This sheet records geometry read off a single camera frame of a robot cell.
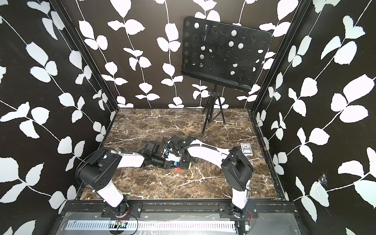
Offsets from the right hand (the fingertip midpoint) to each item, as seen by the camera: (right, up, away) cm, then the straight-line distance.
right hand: (181, 162), depth 85 cm
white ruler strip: (-11, -27, -15) cm, 33 cm away
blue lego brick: (-3, 0, -4) cm, 5 cm away
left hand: (-3, -2, +2) cm, 4 cm away
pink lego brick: (-3, -5, +1) cm, 6 cm away
